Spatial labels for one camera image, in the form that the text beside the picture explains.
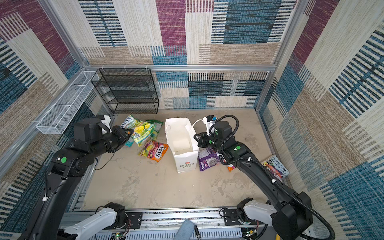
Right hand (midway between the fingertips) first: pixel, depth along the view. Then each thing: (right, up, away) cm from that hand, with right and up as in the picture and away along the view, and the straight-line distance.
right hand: (194, 139), depth 74 cm
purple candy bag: (+8, -13, +17) cm, 23 cm away
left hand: (-25, +5, -11) cm, 28 cm away
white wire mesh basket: (-64, +9, -4) cm, 64 cm away
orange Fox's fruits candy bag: (+21, -18, +15) cm, 32 cm away
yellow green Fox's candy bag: (-23, +5, -6) cm, 25 cm away
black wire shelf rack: (-48, +32, +37) cm, 69 cm away
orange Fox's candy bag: (-26, -9, +22) cm, 35 cm away
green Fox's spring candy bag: (-19, +3, -3) cm, 19 cm away
